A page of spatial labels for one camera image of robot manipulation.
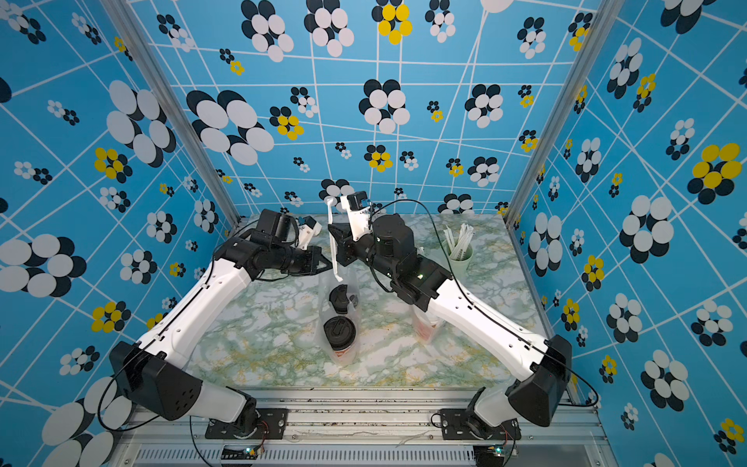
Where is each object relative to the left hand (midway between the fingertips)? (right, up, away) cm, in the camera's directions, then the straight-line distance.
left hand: (336, 262), depth 75 cm
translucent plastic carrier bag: (+23, -16, -1) cm, 28 cm away
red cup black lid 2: (+2, -17, -4) cm, 18 cm away
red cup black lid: (+1, -11, +2) cm, 11 cm away
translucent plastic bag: (-2, -6, -1) cm, 6 cm away
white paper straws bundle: (+38, +3, +18) cm, 42 cm away
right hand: (+2, +9, -11) cm, 14 cm away
